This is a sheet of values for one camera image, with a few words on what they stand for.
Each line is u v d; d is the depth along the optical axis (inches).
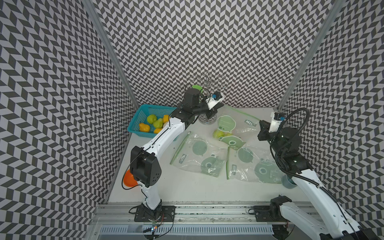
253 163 35.6
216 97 24.4
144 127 39.7
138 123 40.1
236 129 31.8
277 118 22.8
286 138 20.3
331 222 15.5
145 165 17.8
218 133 35.7
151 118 42.2
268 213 28.4
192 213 29.1
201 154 36.9
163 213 27.8
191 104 23.5
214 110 26.7
